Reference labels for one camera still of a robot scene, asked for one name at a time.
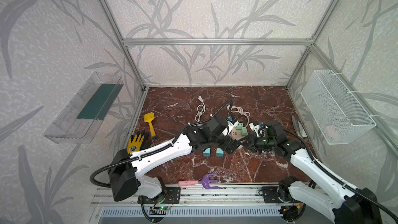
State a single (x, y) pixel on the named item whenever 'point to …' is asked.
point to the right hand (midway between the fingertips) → (238, 138)
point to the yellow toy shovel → (148, 117)
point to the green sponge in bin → (100, 104)
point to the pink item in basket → (331, 131)
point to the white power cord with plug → (200, 109)
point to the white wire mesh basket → (340, 117)
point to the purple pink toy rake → (204, 180)
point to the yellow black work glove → (134, 142)
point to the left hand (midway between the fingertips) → (234, 135)
